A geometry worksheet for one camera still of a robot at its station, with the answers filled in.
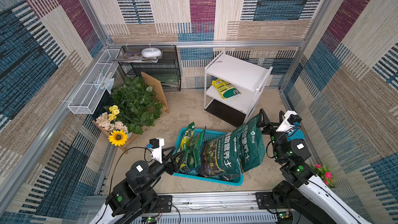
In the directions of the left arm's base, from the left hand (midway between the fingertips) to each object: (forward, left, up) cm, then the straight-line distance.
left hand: (180, 150), depth 66 cm
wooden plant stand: (+36, +15, +5) cm, 39 cm away
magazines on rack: (+52, +28, +12) cm, 60 cm away
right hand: (+12, -39, +10) cm, 42 cm away
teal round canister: (+13, -60, -11) cm, 63 cm away
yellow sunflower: (+6, +28, 0) cm, 29 cm away
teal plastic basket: (+9, -12, -5) cm, 15 cm away
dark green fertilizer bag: (-4, -20, 0) cm, 20 cm away
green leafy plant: (+27, +25, +2) cm, 37 cm away
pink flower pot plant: (-9, -59, -5) cm, 60 cm away
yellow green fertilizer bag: (-4, -2, +1) cm, 5 cm away
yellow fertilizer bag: (+39, -24, -3) cm, 46 cm away
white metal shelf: (+32, -34, +11) cm, 48 cm away
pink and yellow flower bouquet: (+14, +36, +2) cm, 39 cm away
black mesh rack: (+63, +14, -5) cm, 64 cm away
